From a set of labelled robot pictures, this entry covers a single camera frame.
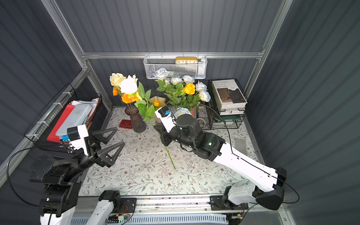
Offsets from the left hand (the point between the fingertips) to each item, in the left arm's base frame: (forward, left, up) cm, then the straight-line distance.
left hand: (118, 137), depth 48 cm
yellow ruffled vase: (+43, -8, -23) cm, 49 cm away
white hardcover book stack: (+42, -53, -21) cm, 71 cm away
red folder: (+11, +40, -16) cm, 45 cm away
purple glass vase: (+35, +9, -34) cm, 50 cm away
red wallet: (+40, +22, -44) cm, 64 cm away
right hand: (+10, -12, -5) cm, 17 cm away
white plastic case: (+22, +32, -13) cm, 41 cm away
